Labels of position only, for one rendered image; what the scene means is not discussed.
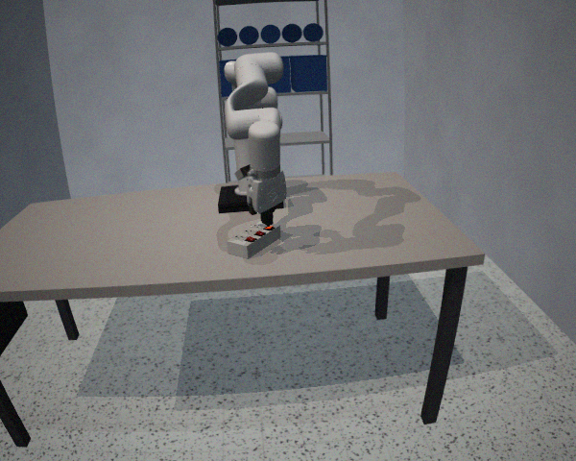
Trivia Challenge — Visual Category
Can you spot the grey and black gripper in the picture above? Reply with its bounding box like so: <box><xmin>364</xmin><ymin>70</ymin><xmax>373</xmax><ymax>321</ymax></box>
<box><xmin>247</xmin><ymin>167</ymin><xmax>286</xmax><ymax>227</ymax></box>

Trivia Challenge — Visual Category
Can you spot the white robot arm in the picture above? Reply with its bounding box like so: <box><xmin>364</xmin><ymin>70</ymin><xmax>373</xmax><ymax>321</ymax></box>
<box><xmin>224</xmin><ymin>52</ymin><xmax>284</xmax><ymax>196</ymax></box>

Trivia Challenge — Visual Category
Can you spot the grey power strip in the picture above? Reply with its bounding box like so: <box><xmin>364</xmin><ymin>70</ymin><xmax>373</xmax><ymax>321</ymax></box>
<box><xmin>227</xmin><ymin>221</ymin><xmax>281</xmax><ymax>258</ymax></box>

